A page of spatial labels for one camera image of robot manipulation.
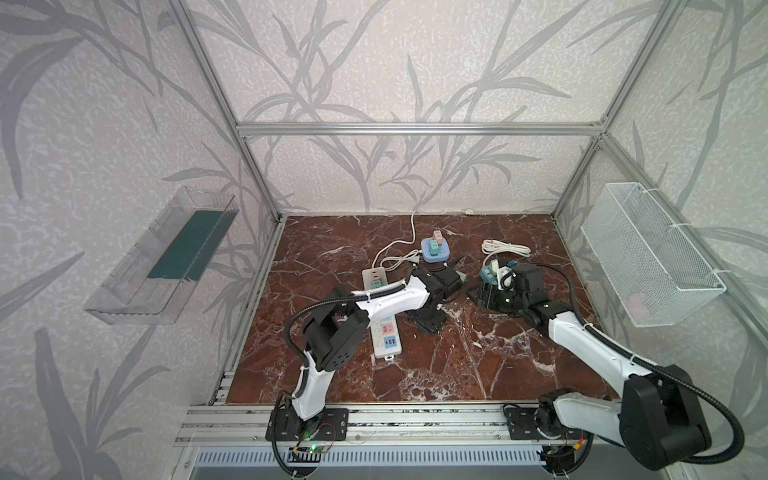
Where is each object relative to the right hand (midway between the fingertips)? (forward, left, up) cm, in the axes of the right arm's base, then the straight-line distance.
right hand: (475, 284), depth 87 cm
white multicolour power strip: (-13, +26, -9) cm, 31 cm away
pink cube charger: (+23, +9, -5) cm, 25 cm away
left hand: (-6, +13, -7) cm, 16 cm away
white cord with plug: (+16, +26, -12) cm, 33 cm away
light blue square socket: (+18, +7, -9) cm, 21 cm away
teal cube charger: (+18, +10, -5) cm, 21 cm away
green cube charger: (+1, -4, +8) cm, 9 cm away
